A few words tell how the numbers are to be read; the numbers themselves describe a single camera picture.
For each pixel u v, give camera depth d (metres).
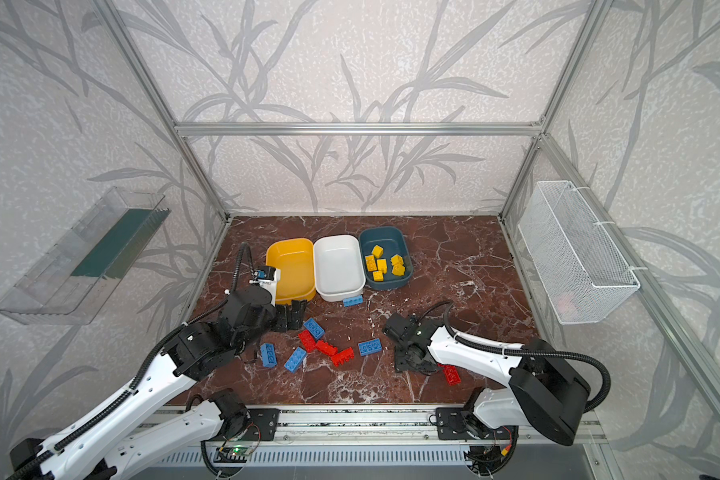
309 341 0.86
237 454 0.71
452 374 0.81
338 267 1.05
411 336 0.63
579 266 0.62
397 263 1.05
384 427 0.75
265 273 0.62
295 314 0.64
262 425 0.73
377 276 0.99
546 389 0.42
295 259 1.07
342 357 0.83
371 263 1.04
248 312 0.51
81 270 0.66
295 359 0.83
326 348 0.84
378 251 1.07
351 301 0.94
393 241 1.11
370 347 0.87
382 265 1.02
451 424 0.74
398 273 1.02
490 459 0.73
